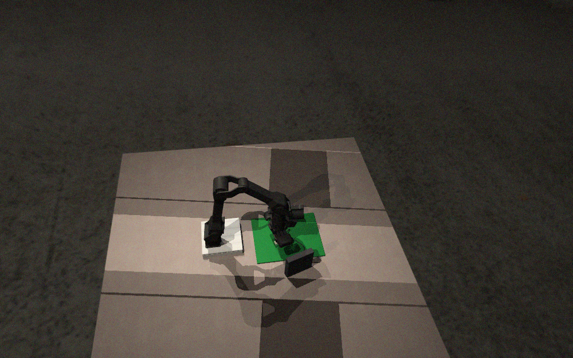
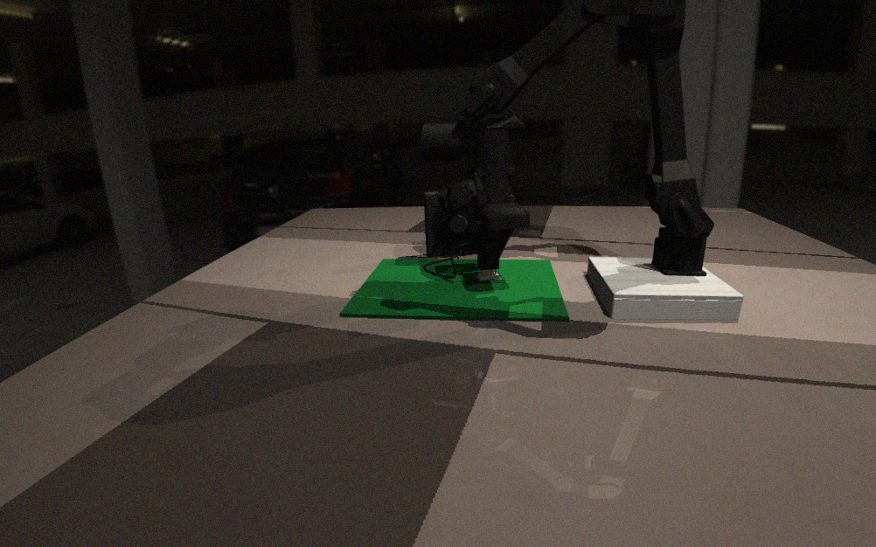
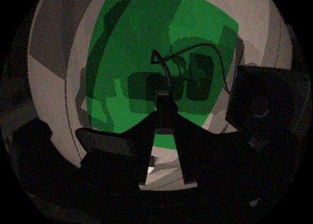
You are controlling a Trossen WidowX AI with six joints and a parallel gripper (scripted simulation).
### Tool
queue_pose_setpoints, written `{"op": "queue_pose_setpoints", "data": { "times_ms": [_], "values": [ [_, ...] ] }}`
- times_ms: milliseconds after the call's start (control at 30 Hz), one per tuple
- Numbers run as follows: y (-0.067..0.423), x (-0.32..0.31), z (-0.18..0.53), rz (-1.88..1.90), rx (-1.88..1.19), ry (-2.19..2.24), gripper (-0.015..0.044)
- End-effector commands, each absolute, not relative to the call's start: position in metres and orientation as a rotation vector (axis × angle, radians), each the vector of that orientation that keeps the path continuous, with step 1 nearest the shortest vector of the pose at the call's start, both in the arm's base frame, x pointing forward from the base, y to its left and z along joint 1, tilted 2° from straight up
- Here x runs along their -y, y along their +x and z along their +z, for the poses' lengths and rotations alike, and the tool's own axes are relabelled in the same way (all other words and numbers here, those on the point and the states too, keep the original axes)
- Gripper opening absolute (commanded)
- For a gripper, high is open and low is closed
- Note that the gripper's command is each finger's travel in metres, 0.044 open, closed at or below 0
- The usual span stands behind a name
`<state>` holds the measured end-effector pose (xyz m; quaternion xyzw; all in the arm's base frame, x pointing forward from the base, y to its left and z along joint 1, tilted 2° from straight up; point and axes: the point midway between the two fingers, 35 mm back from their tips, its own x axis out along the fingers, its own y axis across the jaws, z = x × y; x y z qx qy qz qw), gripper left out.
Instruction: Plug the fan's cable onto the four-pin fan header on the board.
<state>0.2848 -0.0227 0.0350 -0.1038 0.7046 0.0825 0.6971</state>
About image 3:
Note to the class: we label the black cable with plug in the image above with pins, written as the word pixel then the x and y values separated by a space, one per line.
pixel 166 108

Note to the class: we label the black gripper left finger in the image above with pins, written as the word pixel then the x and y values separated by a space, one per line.
pixel 133 146

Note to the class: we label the green circuit board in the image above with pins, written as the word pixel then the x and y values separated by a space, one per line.
pixel 122 85

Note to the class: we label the black square fan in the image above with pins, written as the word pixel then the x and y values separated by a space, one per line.
pixel 268 97

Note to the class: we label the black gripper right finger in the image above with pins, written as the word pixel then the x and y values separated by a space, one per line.
pixel 197 148

